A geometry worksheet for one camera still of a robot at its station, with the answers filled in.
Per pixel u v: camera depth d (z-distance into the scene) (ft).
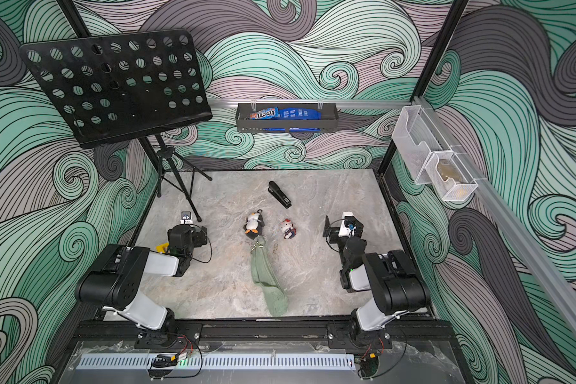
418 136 3.07
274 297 2.22
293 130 2.95
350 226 2.39
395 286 1.46
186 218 2.74
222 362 2.29
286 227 3.12
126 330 2.49
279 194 3.51
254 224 3.10
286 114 3.03
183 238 2.43
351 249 2.21
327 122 2.88
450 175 2.20
